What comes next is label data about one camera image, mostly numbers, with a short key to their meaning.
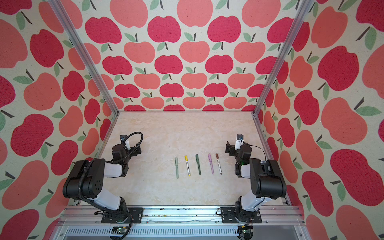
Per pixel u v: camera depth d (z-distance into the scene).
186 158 0.95
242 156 0.73
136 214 0.76
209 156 0.96
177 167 0.91
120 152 0.74
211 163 0.93
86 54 0.87
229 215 0.73
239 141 0.82
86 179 0.47
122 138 0.82
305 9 0.70
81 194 0.45
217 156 0.96
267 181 0.46
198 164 0.93
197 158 0.95
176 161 0.93
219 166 0.91
